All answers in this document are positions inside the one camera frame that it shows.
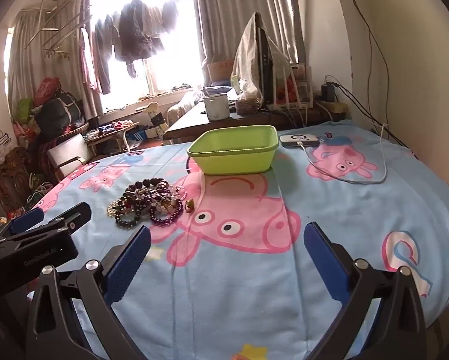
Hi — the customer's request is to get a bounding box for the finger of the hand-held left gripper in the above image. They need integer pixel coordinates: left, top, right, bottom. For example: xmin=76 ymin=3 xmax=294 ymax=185
xmin=0 ymin=202 xmax=92 ymax=247
xmin=0 ymin=208 xmax=46 ymax=238

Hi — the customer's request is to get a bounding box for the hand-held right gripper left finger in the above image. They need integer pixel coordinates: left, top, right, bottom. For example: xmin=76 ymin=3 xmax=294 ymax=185
xmin=25 ymin=226 xmax=152 ymax=360

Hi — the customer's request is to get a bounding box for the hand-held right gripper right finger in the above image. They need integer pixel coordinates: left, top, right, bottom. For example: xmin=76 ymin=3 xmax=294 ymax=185
xmin=304 ymin=222 xmax=428 ymax=360

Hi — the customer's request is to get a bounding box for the pile of beaded bracelets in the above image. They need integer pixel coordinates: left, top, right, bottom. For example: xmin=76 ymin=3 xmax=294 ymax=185
xmin=107 ymin=177 xmax=188 ymax=230

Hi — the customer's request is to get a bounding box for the green plastic basin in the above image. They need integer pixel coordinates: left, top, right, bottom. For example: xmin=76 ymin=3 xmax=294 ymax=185
xmin=187 ymin=125 xmax=279 ymax=176

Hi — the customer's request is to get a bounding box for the white chair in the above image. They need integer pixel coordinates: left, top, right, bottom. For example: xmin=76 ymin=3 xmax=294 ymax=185
xmin=46 ymin=134 xmax=94 ymax=181

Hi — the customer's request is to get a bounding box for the white plastic bag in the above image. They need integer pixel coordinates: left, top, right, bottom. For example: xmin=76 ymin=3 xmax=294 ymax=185
xmin=0 ymin=129 xmax=15 ymax=166

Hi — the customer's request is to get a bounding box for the blue cartoon pig blanket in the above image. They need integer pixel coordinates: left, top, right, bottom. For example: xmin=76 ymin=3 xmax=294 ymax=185
xmin=27 ymin=120 xmax=449 ymax=360

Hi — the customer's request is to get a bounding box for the low wooden table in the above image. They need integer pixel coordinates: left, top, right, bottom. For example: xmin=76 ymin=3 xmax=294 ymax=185
xmin=84 ymin=120 xmax=140 ymax=152

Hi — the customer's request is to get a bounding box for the dark duffel bag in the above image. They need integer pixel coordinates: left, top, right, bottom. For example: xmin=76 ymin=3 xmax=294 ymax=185
xmin=35 ymin=92 xmax=83 ymax=128

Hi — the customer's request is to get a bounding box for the green bag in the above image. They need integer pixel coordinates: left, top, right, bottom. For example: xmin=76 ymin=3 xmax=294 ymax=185
xmin=14 ymin=97 xmax=34 ymax=122

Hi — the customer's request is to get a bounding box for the blue shoe box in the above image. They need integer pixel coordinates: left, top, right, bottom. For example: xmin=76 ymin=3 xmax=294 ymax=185
xmin=125 ymin=127 xmax=159 ymax=147

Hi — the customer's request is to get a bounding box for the white power bank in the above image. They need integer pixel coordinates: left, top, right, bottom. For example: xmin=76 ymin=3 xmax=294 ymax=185
xmin=279 ymin=134 xmax=320 ymax=149

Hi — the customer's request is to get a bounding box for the red bag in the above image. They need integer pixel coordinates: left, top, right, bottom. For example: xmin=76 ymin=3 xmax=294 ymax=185
xmin=37 ymin=77 xmax=62 ymax=106

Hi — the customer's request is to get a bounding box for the dark wooden desk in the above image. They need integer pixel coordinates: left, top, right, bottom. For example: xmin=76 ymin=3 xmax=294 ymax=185
xmin=162 ymin=99 xmax=347 ymax=145

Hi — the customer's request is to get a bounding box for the grey window curtain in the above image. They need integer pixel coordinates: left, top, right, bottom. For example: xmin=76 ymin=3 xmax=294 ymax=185
xmin=7 ymin=11 xmax=98 ymax=121
xmin=191 ymin=0 xmax=304 ymax=83

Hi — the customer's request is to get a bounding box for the beige power strip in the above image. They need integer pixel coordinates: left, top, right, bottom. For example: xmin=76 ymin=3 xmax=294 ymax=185
xmin=315 ymin=100 xmax=348 ymax=115

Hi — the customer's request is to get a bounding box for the pink hanging garment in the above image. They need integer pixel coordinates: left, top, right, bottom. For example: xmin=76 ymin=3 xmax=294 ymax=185
xmin=80 ymin=26 xmax=98 ymax=91

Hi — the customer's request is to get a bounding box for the white cloth cover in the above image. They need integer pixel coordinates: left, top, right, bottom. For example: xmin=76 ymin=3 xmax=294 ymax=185
xmin=167 ymin=89 xmax=206 ymax=124

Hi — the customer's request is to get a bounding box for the grey hanging shirt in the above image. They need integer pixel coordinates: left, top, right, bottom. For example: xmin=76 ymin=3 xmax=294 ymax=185
xmin=93 ymin=15 xmax=116 ymax=95

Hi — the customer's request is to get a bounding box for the brown woven basket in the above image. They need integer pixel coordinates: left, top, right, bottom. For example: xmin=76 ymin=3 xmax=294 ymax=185
xmin=235 ymin=97 xmax=261 ymax=116

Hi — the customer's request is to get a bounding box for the white enamel mug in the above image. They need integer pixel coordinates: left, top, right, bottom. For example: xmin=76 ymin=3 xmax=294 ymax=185
xmin=203 ymin=94 xmax=231 ymax=122

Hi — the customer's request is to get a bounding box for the dark hanging jacket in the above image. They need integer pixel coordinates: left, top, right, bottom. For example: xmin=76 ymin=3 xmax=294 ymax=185
xmin=114 ymin=0 xmax=165 ymax=79

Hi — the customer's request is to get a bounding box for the metal drying rack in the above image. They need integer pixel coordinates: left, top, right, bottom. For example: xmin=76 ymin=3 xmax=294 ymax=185
xmin=24 ymin=0 xmax=94 ymax=59

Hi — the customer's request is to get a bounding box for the black monitor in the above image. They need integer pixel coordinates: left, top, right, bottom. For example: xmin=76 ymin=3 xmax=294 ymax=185
xmin=258 ymin=13 xmax=276 ymax=106

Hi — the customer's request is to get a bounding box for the cardboard box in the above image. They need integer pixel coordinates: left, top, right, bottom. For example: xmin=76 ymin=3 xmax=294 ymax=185
xmin=206 ymin=60 xmax=236 ymax=81

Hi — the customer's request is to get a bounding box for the clear plastic bag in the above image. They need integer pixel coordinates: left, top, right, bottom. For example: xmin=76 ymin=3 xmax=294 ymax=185
xmin=231 ymin=11 xmax=302 ymax=106

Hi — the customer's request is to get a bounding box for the white charging cable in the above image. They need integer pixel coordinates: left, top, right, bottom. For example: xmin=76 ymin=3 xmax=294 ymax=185
xmin=299 ymin=124 xmax=389 ymax=185

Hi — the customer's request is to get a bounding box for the black power cable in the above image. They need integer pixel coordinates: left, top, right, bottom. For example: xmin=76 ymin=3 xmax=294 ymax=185
xmin=331 ymin=80 xmax=416 ymax=154

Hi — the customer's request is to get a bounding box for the white wire rack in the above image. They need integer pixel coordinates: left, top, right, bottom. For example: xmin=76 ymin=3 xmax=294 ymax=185
xmin=271 ymin=64 xmax=314 ymax=110

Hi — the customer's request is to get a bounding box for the black wall cable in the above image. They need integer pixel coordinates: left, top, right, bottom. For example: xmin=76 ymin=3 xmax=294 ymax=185
xmin=345 ymin=0 xmax=390 ymax=121

